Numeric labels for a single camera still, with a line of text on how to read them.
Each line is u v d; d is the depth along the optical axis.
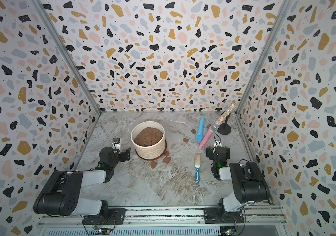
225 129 1.09
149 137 0.92
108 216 0.70
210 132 1.07
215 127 0.95
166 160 0.95
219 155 0.72
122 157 0.83
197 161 0.91
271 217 0.75
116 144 0.79
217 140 0.82
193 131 1.10
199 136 1.03
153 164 0.92
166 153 0.97
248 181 0.47
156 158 0.93
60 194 0.43
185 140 1.06
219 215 0.67
